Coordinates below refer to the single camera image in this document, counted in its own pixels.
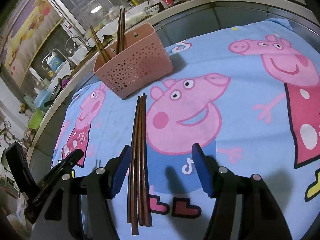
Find chrome kitchen faucet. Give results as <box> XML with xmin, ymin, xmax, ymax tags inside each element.
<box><xmin>65</xmin><ymin>35</ymin><xmax>92</xmax><ymax>56</ymax></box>

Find blue white detergent jug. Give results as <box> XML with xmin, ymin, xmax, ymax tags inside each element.
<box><xmin>46</xmin><ymin>52</ymin><xmax>63</xmax><ymax>72</ymax></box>

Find blue cartoon pig towel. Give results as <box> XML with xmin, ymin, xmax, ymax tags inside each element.
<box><xmin>51</xmin><ymin>18</ymin><xmax>320</xmax><ymax>240</ymax></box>

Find brown wooden chopstick bundle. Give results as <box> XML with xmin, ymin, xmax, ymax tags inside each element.
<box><xmin>127</xmin><ymin>94</ymin><xmax>152</xmax><ymax>236</ymax></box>

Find green plastic bowl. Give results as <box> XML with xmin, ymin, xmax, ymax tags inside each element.
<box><xmin>28</xmin><ymin>108</ymin><xmax>44</xmax><ymax>129</ymax></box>

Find brown chopsticks left in basket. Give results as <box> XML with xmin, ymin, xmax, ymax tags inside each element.
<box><xmin>90</xmin><ymin>25</ymin><xmax>110</xmax><ymax>63</ymax></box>

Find brown chopsticks centre in basket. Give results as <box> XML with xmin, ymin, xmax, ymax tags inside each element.
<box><xmin>116</xmin><ymin>7</ymin><xmax>125</xmax><ymax>55</ymax></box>

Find pink perforated utensil basket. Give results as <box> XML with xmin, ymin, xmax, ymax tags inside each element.
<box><xmin>93</xmin><ymin>23</ymin><xmax>173</xmax><ymax>99</ymax></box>

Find light blue plastic basin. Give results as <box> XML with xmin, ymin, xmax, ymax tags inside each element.
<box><xmin>34</xmin><ymin>90</ymin><xmax>52</xmax><ymax>113</ymax></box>

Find brown chopsticks in basket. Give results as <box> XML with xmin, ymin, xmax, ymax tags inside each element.
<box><xmin>90</xmin><ymin>25</ymin><xmax>110</xmax><ymax>63</ymax></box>
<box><xmin>116</xmin><ymin>7</ymin><xmax>125</xmax><ymax>55</ymax></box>

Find wooden cutting board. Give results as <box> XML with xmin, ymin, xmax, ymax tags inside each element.
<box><xmin>69</xmin><ymin>35</ymin><xmax>114</xmax><ymax>80</ymax></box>

